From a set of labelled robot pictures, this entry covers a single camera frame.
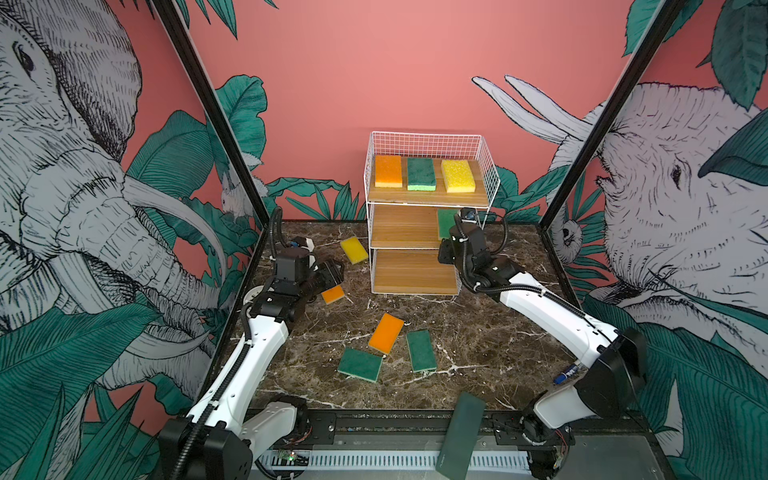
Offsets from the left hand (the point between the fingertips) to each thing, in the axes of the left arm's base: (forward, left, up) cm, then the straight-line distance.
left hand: (339, 263), depth 78 cm
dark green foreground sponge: (-38, -30, -23) cm, 54 cm away
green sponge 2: (-16, -22, -22) cm, 36 cm away
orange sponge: (+4, +5, -22) cm, 23 cm away
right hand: (+7, -29, +3) cm, 30 cm away
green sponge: (-19, -5, -23) cm, 30 cm away
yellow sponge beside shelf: (+23, -1, -23) cm, 32 cm away
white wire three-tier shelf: (+11, -18, +2) cm, 21 cm away
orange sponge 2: (-10, -12, -23) cm, 28 cm away
